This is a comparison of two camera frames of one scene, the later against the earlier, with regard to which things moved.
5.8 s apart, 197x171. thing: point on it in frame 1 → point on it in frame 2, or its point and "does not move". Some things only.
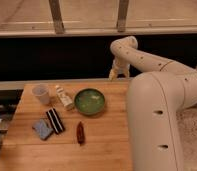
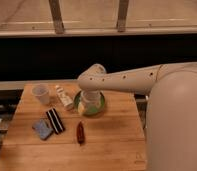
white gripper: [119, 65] → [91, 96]
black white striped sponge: [55, 121] does not move
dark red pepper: [80, 133] does not move
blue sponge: [43, 130] does not move
